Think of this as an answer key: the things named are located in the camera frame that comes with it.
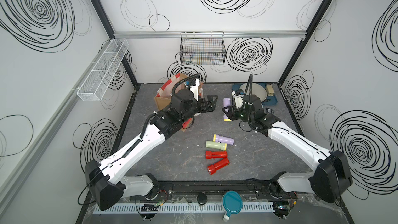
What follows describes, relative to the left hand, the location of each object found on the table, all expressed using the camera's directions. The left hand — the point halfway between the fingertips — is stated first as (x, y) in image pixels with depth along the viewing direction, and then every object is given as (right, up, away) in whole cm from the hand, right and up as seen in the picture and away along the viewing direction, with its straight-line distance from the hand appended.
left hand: (210, 97), depth 68 cm
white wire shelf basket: (-63, +7, +17) cm, 65 cm away
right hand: (+9, -6, +12) cm, 16 cm away
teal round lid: (+9, -45, -3) cm, 46 cm away
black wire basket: (-3, +39, +56) cm, 69 cm away
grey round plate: (+38, +5, +47) cm, 61 cm away
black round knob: (-4, -42, -4) cm, 43 cm away
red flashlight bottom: (+2, -37, +10) cm, 38 cm away
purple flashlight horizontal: (+5, -24, +21) cm, 32 cm away
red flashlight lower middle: (+1, -31, +15) cm, 34 cm away
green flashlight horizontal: (+5, -27, +17) cm, 32 cm away
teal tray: (+46, -2, +43) cm, 63 cm away
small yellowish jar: (+46, +4, +43) cm, 63 cm away
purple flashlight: (+9, -3, +9) cm, 13 cm away
